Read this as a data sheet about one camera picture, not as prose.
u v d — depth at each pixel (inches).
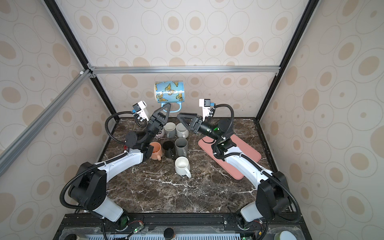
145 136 22.1
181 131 40.1
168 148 38.5
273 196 16.5
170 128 24.1
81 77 32.8
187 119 23.6
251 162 19.4
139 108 23.2
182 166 33.2
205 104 23.0
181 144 36.9
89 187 17.3
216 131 22.3
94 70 35.8
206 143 25.1
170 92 21.9
